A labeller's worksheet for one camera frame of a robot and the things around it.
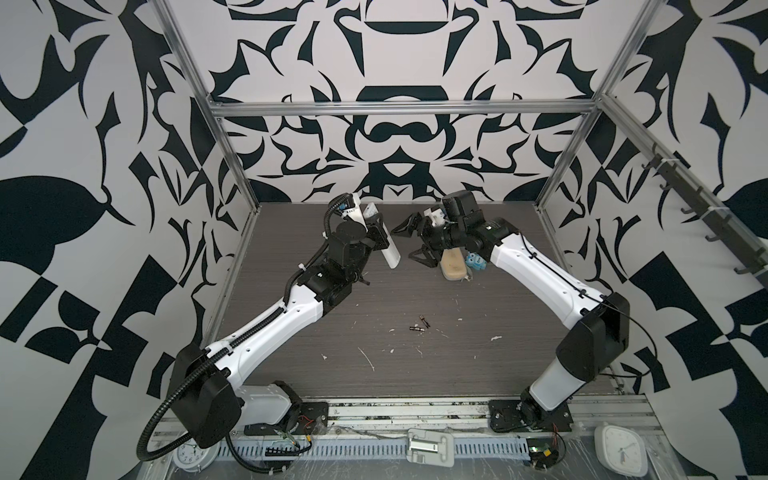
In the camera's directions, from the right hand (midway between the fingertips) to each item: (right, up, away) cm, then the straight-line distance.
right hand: (398, 240), depth 74 cm
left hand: (-4, +8, -3) cm, 9 cm away
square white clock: (+50, -47, -7) cm, 68 cm away
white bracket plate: (+7, -47, -6) cm, 48 cm away
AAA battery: (+9, -25, +15) cm, 30 cm away
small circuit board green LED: (+34, -50, -3) cm, 60 cm away
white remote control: (-2, -3, +2) cm, 4 cm away
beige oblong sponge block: (+19, -8, +24) cm, 32 cm away
